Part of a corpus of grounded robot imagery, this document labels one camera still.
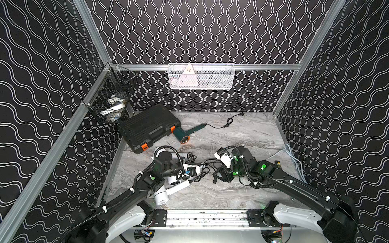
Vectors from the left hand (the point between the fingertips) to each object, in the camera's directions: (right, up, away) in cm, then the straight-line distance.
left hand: (198, 159), depth 73 cm
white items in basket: (-41, +22, +2) cm, 47 cm away
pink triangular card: (-6, +45, +17) cm, 48 cm away
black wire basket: (-54, +46, +25) cm, 75 cm away
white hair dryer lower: (-19, -19, +4) cm, 28 cm away
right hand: (+9, -6, +3) cm, 11 cm away
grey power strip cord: (+61, +1, +30) cm, 68 cm away
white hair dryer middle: (-14, -14, +9) cm, 22 cm away
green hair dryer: (-10, +10, +25) cm, 29 cm away
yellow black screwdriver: (+48, -7, +18) cm, 52 cm away
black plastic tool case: (-35, +17, +32) cm, 50 cm away
